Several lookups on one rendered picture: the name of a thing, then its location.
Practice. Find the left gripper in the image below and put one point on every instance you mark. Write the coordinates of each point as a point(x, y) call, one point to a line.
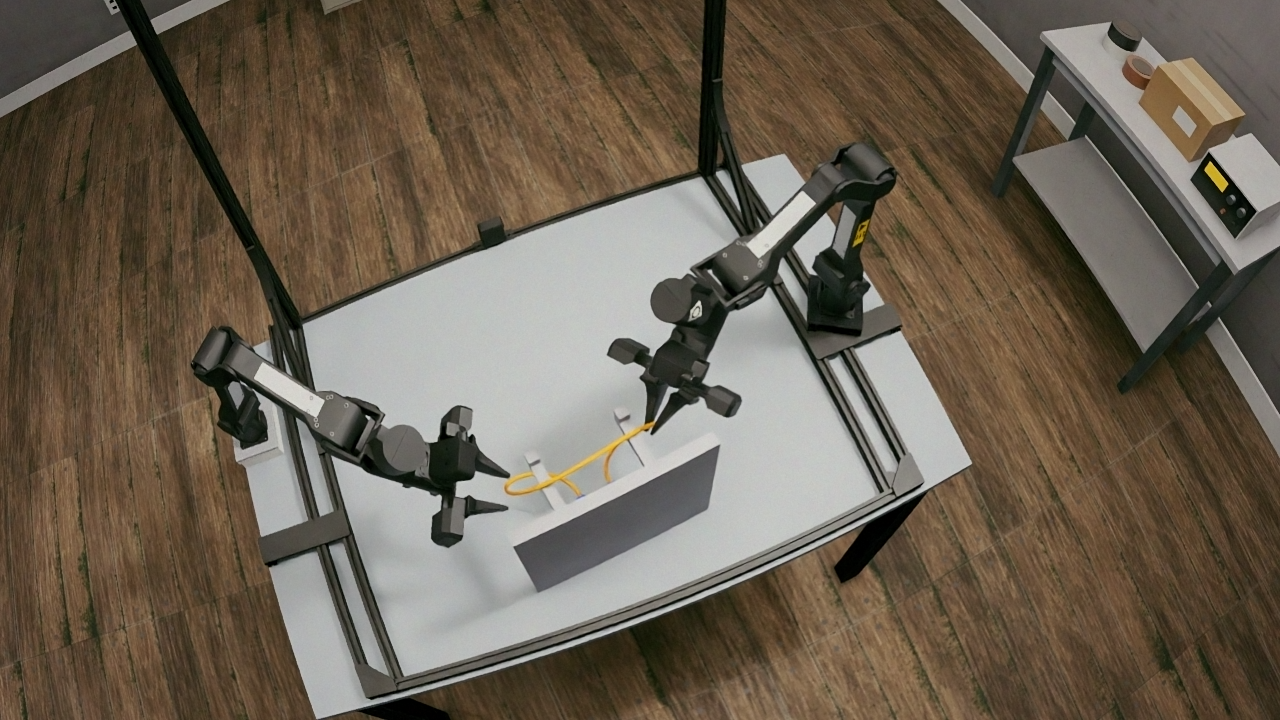
point(719, 399)

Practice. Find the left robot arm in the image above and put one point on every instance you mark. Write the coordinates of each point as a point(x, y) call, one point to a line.
point(749, 261)

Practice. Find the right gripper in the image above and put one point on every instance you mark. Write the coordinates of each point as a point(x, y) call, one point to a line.
point(448, 524)

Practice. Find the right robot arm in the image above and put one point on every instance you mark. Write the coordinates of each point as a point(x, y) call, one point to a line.
point(335, 421)

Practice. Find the yellow patch cord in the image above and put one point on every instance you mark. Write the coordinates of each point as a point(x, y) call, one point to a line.
point(611, 448)

